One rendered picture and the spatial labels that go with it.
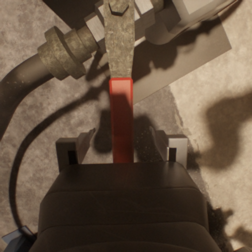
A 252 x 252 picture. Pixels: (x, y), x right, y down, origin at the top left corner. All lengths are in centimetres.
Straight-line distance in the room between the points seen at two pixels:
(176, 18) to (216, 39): 51
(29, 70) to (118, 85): 10
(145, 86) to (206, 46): 24
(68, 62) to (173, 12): 11
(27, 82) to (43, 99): 49
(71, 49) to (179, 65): 50
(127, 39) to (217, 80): 58
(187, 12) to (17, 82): 18
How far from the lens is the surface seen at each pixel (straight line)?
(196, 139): 73
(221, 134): 77
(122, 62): 17
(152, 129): 15
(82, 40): 20
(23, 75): 21
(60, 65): 20
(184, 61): 67
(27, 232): 100
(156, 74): 64
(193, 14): 20
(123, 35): 17
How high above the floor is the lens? 64
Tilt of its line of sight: 75 degrees down
